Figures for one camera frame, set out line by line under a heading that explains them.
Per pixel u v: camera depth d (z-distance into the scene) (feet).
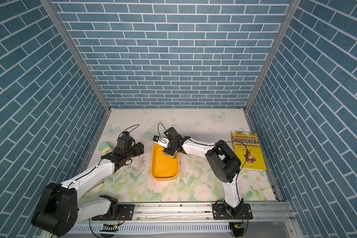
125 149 2.22
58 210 1.32
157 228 2.53
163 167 2.93
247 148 3.13
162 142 2.63
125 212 2.41
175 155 2.72
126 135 2.58
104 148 2.92
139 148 2.64
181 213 2.47
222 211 2.42
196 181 2.77
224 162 1.66
